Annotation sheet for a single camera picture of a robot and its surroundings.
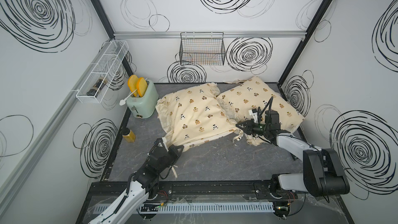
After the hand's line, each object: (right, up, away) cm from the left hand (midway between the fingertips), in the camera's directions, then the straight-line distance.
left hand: (184, 147), depth 81 cm
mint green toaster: (-25, +21, +10) cm, 34 cm away
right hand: (+29, +10, +3) cm, 31 cm away
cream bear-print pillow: (+1, +16, +10) cm, 19 cm away
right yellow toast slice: (-27, +33, +11) cm, 44 cm away
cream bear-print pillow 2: (+33, +25, +20) cm, 46 cm away
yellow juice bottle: (-31, +5, +4) cm, 32 cm away
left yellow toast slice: (-31, +35, +9) cm, 48 cm away
